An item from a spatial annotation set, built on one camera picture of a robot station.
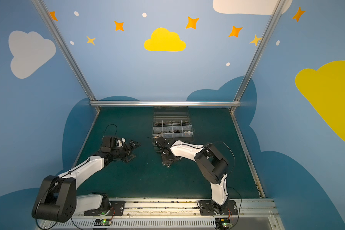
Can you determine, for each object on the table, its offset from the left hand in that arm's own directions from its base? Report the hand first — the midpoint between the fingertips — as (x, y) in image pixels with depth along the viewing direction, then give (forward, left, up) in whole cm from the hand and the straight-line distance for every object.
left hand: (141, 148), depth 86 cm
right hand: (-2, -18, -10) cm, 21 cm away
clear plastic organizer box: (+26, -18, -7) cm, 33 cm away
